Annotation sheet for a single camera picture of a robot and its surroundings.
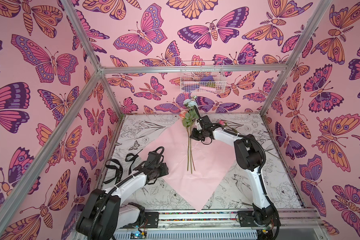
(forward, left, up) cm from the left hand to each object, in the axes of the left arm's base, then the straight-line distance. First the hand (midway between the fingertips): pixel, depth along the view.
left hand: (166, 167), depth 89 cm
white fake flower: (+46, -14, +10) cm, 49 cm away
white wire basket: (+48, -23, +31) cm, 61 cm away
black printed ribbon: (-1, +27, -2) cm, 27 cm away
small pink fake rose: (+35, -39, +1) cm, 52 cm away
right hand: (+24, -14, +1) cm, 28 cm away
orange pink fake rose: (+42, -10, +1) cm, 43 cm away
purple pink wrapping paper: (+1, -18, -3) cm, 18 cm away
